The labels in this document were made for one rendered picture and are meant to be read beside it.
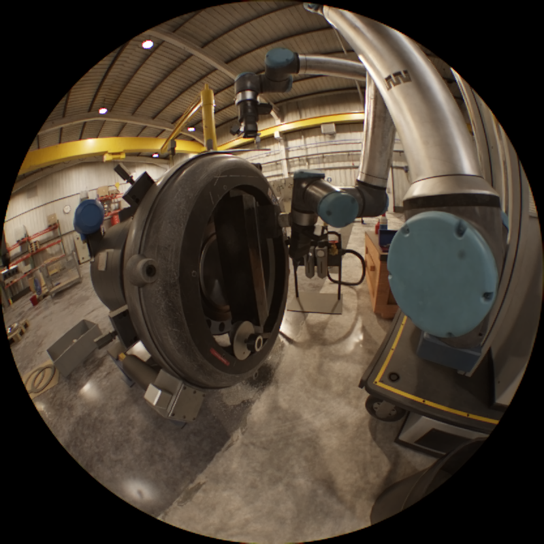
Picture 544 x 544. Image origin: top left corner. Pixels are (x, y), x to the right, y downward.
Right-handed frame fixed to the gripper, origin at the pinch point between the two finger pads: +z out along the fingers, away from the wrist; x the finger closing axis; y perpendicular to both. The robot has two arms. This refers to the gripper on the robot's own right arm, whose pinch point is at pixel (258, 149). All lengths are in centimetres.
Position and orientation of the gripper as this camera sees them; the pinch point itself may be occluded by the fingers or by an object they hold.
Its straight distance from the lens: 70.3
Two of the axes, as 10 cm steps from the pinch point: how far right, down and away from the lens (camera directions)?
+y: -9.5, 1.7, -2.5
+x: 2.9, 2.6, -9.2
